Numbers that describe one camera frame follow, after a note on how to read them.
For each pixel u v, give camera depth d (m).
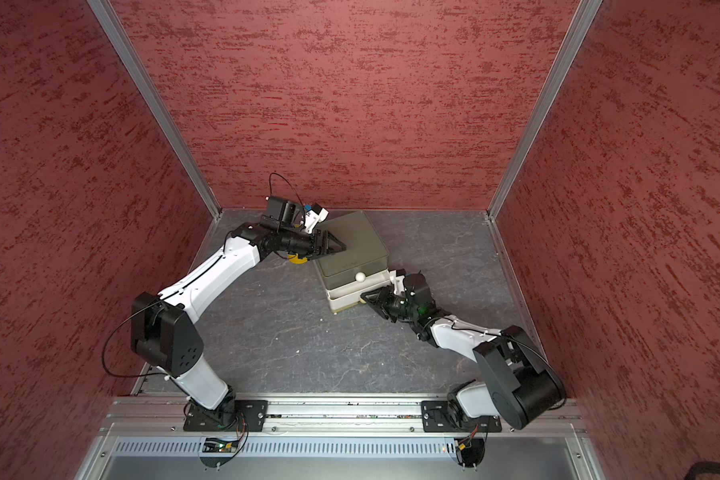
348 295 0.82
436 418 0.74
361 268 0.80
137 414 0.76
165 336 0.44
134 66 0.79
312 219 0.76
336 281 0.82
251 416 0.74
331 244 0.76
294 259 1.08
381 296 0.78
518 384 0.43
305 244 0.72
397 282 0.82
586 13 0.71
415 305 0.69
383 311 0.77
